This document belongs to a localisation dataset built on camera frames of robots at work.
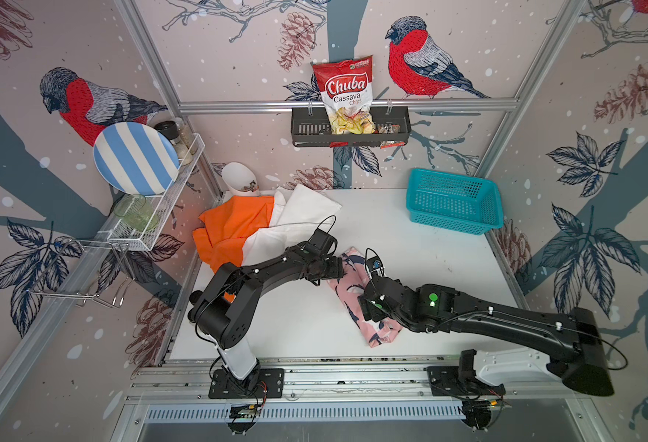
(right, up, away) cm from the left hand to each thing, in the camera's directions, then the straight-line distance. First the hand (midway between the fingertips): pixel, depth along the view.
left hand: (341, 267), depth 91 cm
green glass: (-53, +18, -23) cm, 60 cm away
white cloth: (-18, +19, +22) cm, 34 cm away
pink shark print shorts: (+2, -6, -5) cm, 8 cm away
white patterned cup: (-42, +32, +20) cm, 56 cm away
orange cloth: (-45, +13, +15) cm, 50 cm away
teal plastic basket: (+51, +23, +27) cm, 62 cm away
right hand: (+7, -4, -16) cm, 18 cm away
